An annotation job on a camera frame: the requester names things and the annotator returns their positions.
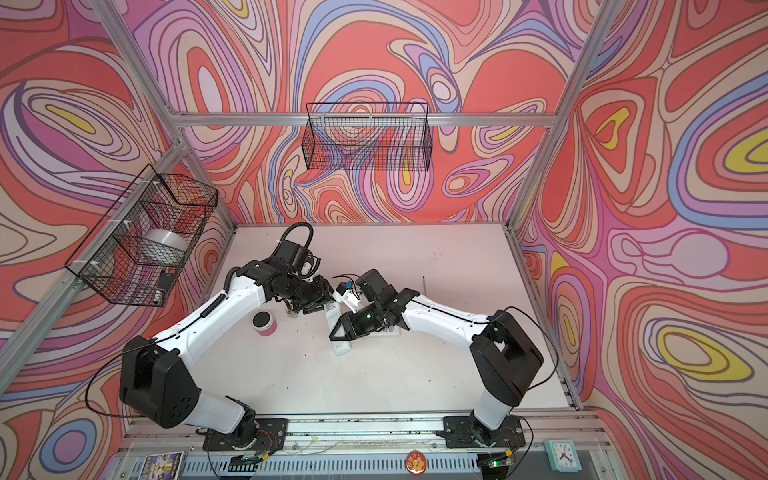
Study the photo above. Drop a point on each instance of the aluminium front rail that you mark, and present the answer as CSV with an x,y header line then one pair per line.
x,y
307,434

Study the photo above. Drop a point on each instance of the colourful card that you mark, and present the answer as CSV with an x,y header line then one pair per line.
x,y
162,466

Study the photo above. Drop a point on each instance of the teal small clock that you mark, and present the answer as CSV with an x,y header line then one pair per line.
x,y
563,456

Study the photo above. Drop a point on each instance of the red round sticker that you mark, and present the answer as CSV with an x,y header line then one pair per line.
x,y
416,463

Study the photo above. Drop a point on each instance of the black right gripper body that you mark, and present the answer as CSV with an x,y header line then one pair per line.
x,y
363,322

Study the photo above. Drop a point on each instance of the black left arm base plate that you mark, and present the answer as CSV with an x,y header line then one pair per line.
x,y
258,435

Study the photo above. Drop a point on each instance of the black wire basket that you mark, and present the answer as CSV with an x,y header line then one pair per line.
x,y
367,136
108,262

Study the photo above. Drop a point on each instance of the white remote control with batteries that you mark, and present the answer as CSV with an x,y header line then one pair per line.
x,y
384,330

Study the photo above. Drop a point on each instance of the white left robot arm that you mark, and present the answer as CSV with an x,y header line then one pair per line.
x,y
156,374

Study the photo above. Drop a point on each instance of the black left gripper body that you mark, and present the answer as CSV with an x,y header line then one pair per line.
x,y
306,295

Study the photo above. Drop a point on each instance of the white tape roll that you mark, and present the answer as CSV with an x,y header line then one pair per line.
x,y
163,247

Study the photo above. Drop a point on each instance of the black wire basket left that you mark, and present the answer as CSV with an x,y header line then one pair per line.
x,y
108,262

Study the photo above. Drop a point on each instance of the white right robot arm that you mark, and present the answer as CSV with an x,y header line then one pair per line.
x,y
507,360

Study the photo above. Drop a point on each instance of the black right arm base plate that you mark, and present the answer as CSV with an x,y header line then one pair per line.
x,y
465,431

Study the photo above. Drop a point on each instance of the black wire basket back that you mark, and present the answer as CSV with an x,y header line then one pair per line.
x,y
367,136

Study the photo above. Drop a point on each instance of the pink tape roll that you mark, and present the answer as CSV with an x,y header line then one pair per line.
x,y
264,323

